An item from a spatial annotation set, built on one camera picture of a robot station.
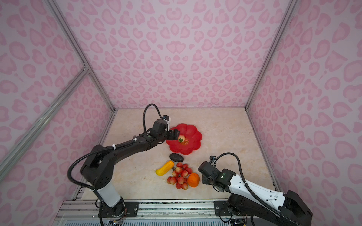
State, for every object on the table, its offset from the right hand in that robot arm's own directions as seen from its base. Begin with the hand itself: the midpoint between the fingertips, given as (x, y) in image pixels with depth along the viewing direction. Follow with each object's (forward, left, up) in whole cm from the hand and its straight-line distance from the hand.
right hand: (205, 177), depth 81 cm
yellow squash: (+4, +23, +1) cm, 24 cm away
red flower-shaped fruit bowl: (+27, +7, -2) cm, 28 cm away
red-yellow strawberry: (+24, +14, +2) cm, 28 cm away
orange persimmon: (-3, +7, +4) cm, 8 cm away
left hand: (+26, +19, +13) cm, 34 cm away
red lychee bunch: (0, +15, +2) cm, 15 cm away
